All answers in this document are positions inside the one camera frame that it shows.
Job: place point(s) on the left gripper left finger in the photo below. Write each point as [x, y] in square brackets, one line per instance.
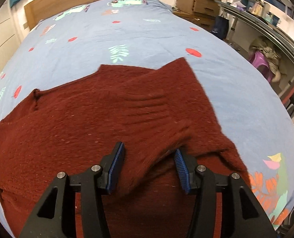
[54, 213]

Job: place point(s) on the white wardrobe doors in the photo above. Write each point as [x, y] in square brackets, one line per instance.
[10, 34]

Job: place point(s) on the wooden drawer cabinet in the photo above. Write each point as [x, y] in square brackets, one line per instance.
[199, 12]

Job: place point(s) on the dark red knit sweater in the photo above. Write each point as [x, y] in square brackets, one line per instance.
[71, 127]

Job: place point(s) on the purple plastic stool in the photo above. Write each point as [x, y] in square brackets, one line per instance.
[258, 60]

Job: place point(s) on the long wall desk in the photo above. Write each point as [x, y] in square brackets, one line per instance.
[284, 44]

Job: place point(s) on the brown furry blanket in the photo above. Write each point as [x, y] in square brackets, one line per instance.
[272, 53]

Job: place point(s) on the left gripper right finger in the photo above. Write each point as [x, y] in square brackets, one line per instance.
[242, 214]

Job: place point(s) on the dark hanging bag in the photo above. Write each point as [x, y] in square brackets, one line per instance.
[220, 28]

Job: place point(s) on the blue patterned bed cover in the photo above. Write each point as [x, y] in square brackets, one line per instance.
[144, 33]

